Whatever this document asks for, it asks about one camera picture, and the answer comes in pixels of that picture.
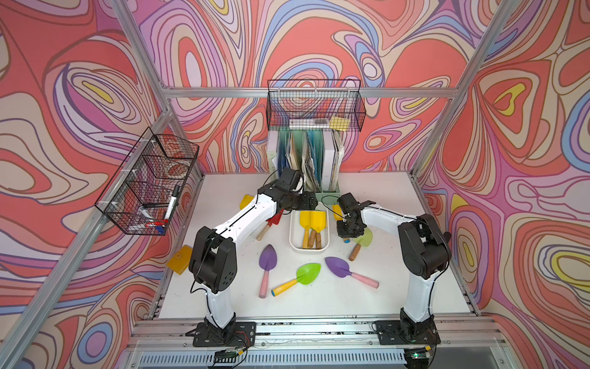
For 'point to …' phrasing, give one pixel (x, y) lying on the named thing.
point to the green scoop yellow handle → (306, 274)
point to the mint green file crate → (318, 154)
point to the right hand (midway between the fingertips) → (346, 239)
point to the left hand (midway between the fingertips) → (312, 202)
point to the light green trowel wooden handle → (355, 252)
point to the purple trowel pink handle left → (268, 259)
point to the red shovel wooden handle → (275, 220)
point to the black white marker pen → (172, 203)
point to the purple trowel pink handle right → (341, 268)
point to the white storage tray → (296, 233)
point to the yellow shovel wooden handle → (318, 241)
